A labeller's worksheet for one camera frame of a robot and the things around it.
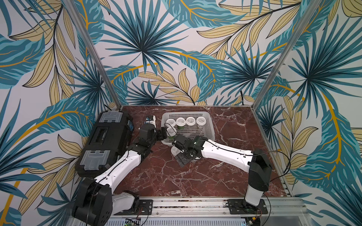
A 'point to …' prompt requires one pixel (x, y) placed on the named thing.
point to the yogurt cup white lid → (170, 122)
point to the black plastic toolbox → (110, 137)
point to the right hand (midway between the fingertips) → (184, 156)
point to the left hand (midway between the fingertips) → (160, 129)
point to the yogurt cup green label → (180, 123)
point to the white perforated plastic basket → (207, 132)
